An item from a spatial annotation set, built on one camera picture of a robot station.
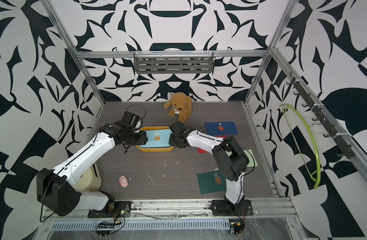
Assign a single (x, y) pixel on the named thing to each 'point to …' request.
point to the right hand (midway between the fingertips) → (171, 140)
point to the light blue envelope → (157, 138)
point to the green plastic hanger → (318, 182)
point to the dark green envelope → (211, 181)
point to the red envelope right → (201, 151)
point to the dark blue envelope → (219, 128)
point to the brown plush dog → (180, 104)
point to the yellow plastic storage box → (157, 138)
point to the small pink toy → (123, 181)
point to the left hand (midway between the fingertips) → (144, 137)
